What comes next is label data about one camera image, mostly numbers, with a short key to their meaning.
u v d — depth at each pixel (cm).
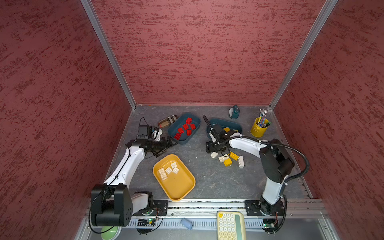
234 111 108
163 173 84
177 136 100
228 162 89
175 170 86
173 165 87
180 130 106
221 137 71
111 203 40
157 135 72
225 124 108
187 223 68
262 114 95
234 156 92
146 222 71
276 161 50
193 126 107
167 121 107
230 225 68
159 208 73
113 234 65
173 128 106
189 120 107
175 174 85
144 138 65
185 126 106
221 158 92
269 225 71
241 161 89
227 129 104
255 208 74
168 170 86
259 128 95
